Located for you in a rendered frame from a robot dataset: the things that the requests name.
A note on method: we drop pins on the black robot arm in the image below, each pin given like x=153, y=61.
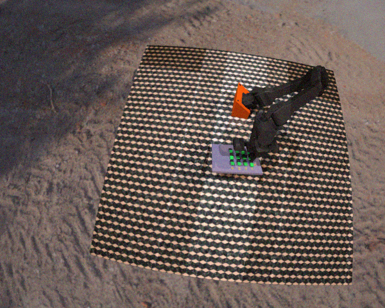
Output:
x=266, y=125

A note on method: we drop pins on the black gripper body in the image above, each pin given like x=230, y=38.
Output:
x=239, y=144

